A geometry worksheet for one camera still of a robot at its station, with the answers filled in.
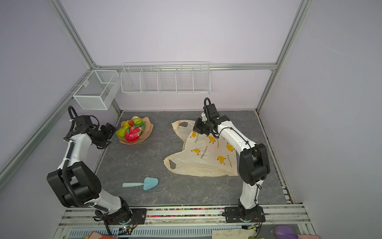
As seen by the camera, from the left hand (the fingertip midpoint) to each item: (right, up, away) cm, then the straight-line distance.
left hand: (117, 133), depth 85 cm
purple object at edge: (+89, -47, -13) cm, 102 cm away
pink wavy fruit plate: (+10, -1, +20) cm, 22 cm away
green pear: (-3, +1, +11) cm, 11 cm away
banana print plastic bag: (+49, -12, -3) cm, 51 cm away
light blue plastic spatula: (+19, -28, -1) cm, 34 cm away
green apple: (+4, +8, +19) cm, 21 cm away
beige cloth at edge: (+68, -46, -16) cm, 83 cm away
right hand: (+44, +2, +2) cm, 44 cm away
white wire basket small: (-21, +28, +16) cm, 39 cm away
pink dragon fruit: (+5, -1, +11) cm, 12 cm away
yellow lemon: (-3, +6, +18) cm, 19 cm away
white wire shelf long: (+28, +36, +13) cm, 48 cm away
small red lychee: (+1, +7, +18) cm, 19 cm away
